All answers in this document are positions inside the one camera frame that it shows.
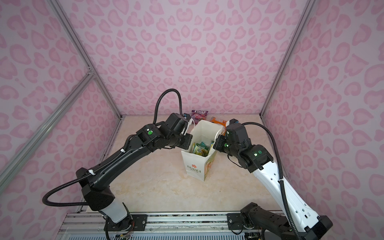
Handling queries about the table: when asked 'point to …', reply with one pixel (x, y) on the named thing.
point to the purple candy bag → (197, 115)
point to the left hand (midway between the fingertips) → (192, 140)
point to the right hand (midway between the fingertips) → (214, 140)
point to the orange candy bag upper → (213, 120)
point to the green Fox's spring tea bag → (201, 149)
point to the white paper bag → (198, 164)
